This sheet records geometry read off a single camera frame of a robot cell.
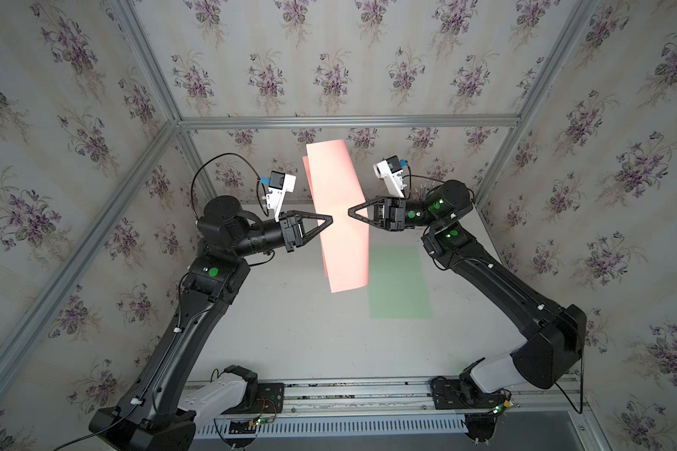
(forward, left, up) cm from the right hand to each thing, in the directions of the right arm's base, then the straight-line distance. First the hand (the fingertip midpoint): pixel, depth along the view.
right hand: (358, 220), depth 55 cm
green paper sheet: (+13, -17, -51) cm, 55 cm away
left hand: (-2, +5, 0) cm, 5 cm away
